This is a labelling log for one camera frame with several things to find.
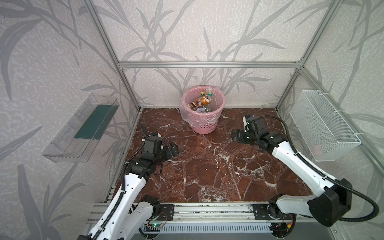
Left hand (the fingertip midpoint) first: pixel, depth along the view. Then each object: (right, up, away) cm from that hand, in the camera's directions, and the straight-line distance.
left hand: (174, 144), depth 77 cm
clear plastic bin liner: (+11, +14, +11) cm, 21 cm away
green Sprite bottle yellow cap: (+15, +31, +22) cm, 41 cm away
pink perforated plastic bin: (+20, +7, +22) cm, 31 cm away
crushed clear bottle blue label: (+16, +20, +20) cm, 32 cm away
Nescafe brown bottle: (+14, +25, +16) cm, 33 cm away
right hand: (+34, +7, +4) cm, 35 cm away
